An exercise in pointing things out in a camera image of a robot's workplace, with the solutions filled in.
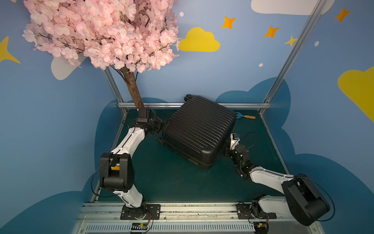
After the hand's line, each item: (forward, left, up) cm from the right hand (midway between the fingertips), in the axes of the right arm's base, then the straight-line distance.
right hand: (230, 140), depth 89 cm
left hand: (+8, +42, +7) cm, 43 cm away
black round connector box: (-42, -15, -16) cm, 48 cm away
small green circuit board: (-46, +48, -14) cm, 68 cm away
